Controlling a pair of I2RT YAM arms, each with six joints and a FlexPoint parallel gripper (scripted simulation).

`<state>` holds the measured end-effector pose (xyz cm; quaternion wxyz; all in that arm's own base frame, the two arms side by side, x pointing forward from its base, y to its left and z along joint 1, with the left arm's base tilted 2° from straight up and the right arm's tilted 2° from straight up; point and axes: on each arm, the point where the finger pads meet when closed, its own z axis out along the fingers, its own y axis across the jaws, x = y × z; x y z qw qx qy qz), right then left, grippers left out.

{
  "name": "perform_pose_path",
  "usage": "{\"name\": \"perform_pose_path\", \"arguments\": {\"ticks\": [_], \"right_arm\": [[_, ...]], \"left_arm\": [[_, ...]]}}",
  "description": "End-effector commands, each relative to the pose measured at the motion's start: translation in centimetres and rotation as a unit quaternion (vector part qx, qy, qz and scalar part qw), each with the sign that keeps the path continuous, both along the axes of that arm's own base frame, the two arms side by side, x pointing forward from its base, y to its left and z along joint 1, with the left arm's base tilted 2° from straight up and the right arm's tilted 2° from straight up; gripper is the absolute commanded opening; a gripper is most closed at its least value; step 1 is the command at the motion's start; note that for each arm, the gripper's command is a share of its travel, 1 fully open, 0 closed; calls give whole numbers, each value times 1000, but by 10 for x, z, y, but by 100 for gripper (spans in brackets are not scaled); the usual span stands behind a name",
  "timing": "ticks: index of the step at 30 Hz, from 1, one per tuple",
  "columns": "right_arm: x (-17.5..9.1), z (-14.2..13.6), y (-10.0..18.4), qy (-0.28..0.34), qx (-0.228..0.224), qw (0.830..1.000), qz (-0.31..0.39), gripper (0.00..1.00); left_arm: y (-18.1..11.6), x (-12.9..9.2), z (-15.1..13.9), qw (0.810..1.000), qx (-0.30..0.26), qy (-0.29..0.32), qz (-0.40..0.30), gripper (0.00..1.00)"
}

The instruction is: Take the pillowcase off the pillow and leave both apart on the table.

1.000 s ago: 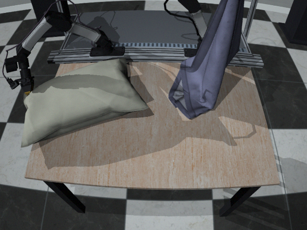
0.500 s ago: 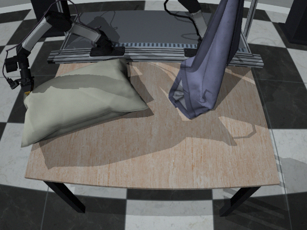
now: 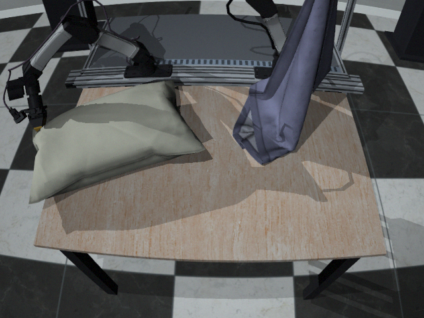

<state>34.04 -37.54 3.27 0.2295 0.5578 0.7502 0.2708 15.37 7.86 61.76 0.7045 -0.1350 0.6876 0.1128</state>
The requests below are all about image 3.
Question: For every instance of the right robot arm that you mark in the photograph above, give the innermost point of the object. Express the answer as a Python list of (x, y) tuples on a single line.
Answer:
[(82, 28)]

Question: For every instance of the grey slotted metal crossbar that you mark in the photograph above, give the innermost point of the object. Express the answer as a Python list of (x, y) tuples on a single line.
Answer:
[(201, 77)]

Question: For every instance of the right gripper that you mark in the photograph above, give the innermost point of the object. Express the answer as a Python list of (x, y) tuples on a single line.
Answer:
[(35, 116)]

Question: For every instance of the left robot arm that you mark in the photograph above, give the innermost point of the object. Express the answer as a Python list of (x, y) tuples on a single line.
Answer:
[(269, 13)]

